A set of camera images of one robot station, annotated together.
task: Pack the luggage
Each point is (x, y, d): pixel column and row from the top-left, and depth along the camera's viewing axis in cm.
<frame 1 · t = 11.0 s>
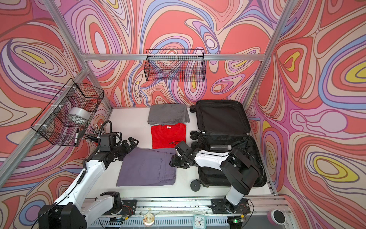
left hand: (135, 144, 83), fingers open
right hand: (174, 167, 86), fingers open
purple folded jeans: (146, 167, 88), point 3 cm above the table
red folded t-shirt: (167, 136, 103), point 2 cm above the table
grey folded towel: (165, 114, 115), point 3 cm above the table
black open suitcase: (224, 126, 101), point 8 cm above the table

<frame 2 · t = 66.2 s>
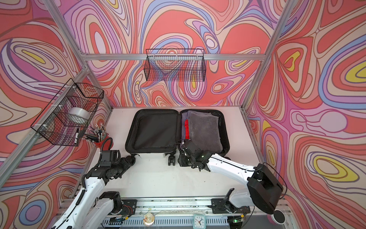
left hand: (130, 163, 84), fingers open
right hand: (181, 163, 82), fingers open
red folded t-shirt: (187, 129, 96), point 11 cm above the table
grey folded towel: (204, 131, 95), point 11 cm above the table
black open suitcase: (159, 131, 97), point 9 cm above the table
red pen cup: (105, 145, 91), point 9 cm above the table
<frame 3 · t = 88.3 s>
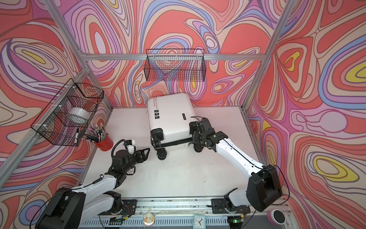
left hand: (147, 149, 87), fingers open
right hand: (197, 140, 84), fingers open
black open suitcase: (169, 116, 88), point 23 cm above the table
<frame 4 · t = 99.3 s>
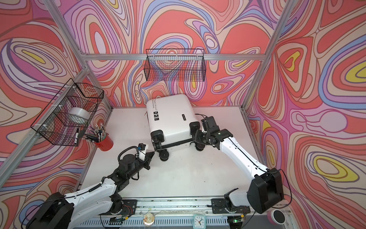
left hand: (155, 152, 83), fingers closed
right hand: (197, 140, 83), fingers open
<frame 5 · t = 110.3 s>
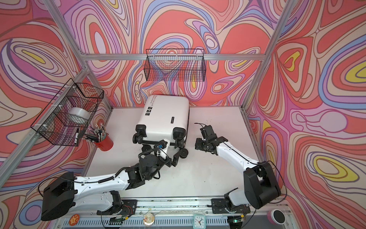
left hand: (175, 146, 74), fingers open
right hand: (199, 148, 88), fingers open
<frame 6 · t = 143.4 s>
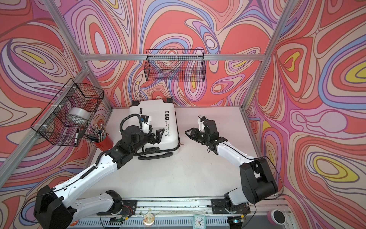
left hand: (158, 126, 76), fingers open
right hand: (187, 136, 86), fingers open
